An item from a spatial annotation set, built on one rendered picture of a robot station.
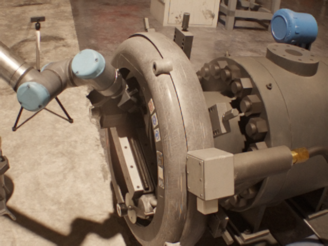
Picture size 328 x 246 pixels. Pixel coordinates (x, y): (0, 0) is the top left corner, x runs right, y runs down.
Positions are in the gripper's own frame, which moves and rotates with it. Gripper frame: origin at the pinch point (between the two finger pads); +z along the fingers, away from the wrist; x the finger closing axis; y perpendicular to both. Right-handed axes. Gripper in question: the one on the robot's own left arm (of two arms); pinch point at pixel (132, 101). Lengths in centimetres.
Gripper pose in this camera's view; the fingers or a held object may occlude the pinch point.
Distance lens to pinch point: 143.1
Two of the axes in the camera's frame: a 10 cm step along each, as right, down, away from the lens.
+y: 8.2, -5.7, -1.2
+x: -4.7, -7.7, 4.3
